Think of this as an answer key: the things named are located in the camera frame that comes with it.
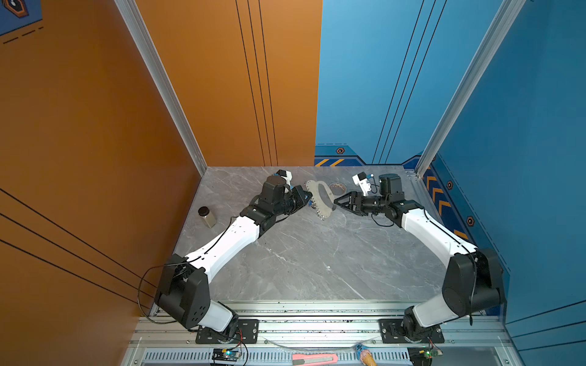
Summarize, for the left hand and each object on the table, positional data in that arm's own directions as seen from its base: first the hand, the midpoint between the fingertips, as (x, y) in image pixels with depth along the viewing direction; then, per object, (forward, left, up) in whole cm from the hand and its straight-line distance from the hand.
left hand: (315, 191), depth 78 cm
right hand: (-2, -8, -5) cm, 10 cm away
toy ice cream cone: (-45, -15, -23) cm, 53 cm away
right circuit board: (-44, -33, -27) cm, 61 cm away
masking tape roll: (+23, -13, -25) cm, 37 cm away
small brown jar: (+2, +44, -19) cm, 48 cm away
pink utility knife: (-45, 0, -26) cm, 52 cm away
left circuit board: (-44, +28, -28) cm, 59 cm away
